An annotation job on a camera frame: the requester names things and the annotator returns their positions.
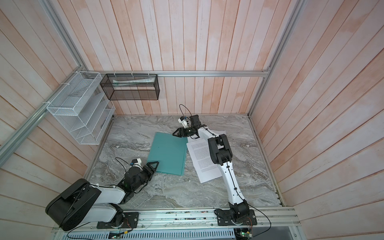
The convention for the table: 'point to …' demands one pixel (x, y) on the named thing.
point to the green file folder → (170, 151)
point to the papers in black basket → (121, 83)
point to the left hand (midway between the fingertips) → (158, 167)
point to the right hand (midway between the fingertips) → (175, 134)
